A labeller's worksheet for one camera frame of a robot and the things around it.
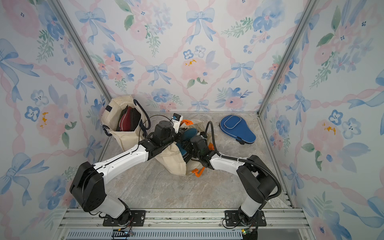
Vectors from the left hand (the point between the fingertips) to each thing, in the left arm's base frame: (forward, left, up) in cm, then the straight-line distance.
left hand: (185, 127), depth 82 cm
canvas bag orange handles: (-14, +7, -11) cm, 20 cm away
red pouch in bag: (+8, +37, -5) cm, 39 cm away
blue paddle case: (+17, -35, -19) cm, 43 cm away
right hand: (0, +4, -12) cm, 13 cm away
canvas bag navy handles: (+17, +48, -3) cm, 51 cm away
